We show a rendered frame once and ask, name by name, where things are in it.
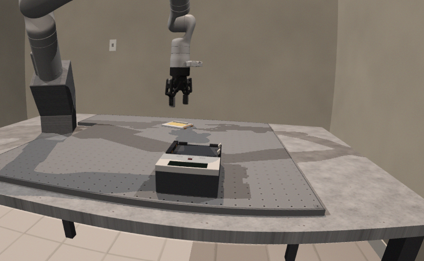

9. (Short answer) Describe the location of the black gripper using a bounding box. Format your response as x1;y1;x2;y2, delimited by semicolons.
165;67;192;107

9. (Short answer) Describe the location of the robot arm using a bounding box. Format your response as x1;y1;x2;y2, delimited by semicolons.
19;0;202;81

